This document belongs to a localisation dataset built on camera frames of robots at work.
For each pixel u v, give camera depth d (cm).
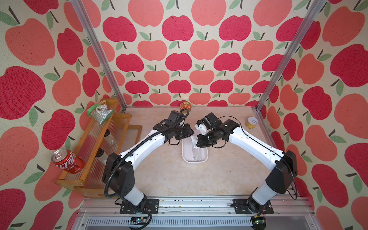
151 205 75
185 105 119
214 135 60
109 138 78
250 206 66
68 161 51
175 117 63
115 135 104
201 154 94
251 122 104
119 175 43
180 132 70
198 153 93
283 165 43
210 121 63
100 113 73
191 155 95
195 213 74
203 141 70
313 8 70
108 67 95
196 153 93
